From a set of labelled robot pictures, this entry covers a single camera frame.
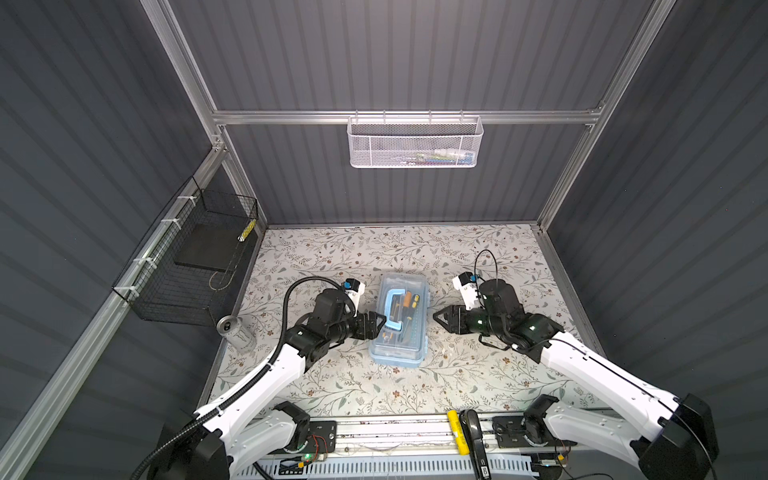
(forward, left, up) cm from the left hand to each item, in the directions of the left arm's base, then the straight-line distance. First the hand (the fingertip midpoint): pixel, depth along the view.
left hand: (376, 318), depth 80 cm
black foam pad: (+14, +41, +16) cm, 46 cm away
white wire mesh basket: (+76, -19, +9) cm, 79 cm away
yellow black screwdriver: (+8, -12, -4) cm, 15 cm away
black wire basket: (+1, +49, +17) cm, 52 cm away
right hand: (-3, -17, +3) cm, 18 cm away
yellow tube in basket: (+22, +35, +14) cm, 43 cm away
